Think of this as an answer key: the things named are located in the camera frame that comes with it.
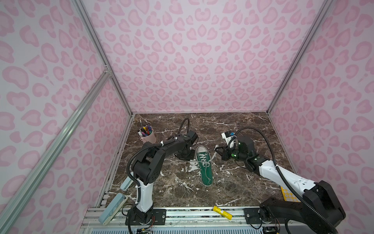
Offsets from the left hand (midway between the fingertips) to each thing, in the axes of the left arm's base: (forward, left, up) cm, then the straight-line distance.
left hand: (190, 157), depth 94 cm
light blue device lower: (-26, +39, +1) cm, 46 cm away
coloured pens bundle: (+14, +29, +10) cm, 33 cm away
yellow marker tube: (-31, -17, +1) cm, 35 cm away
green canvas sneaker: (-12, -9, +2) cm, 15 cm away
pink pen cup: (+11, +26, +7) cm, 29 cm away
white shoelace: (-2, -8, +3) cm, 9 cm away
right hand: (-3, -15, +15) cm, 21 cm away
